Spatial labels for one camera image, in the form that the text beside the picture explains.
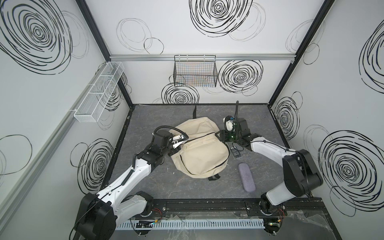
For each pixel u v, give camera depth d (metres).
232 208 0.75
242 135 0.70
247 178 0.81
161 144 0.60
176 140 0.68
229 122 0.81
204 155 0.86
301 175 0.45
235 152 0.93
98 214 0.38
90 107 0.72
